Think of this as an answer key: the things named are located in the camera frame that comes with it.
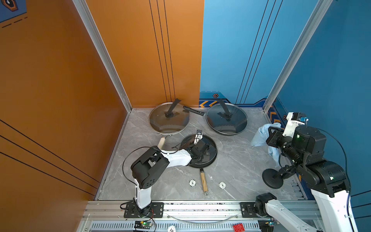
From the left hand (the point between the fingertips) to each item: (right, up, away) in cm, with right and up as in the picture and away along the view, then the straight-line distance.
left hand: (202, 141), depth 94 cm
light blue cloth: (+23, +5, -31) cm, 39 cm away
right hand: (+26, +10, -33) cm, 43 cm away
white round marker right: (+11, -23, -13) cm, 28 cm away
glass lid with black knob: (-9, -1, +5) cm, 10 cm away
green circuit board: (-32, -38, -23) cm, 55 cm away
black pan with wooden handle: (-6, -6, -27) cm, 28 cm away
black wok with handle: (+17, +15, +8) cm, 24 cm away
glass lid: (+19, +15, +8) cm, 25 cm away
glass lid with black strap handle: (-23, +15, +9) cm, 29 cm away
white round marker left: (-6, -23, -11) cm, 26 cm away
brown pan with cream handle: (-23, +15, +9) cm, 29 cm away
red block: (+15, -37, -26) cm, 48 cm away
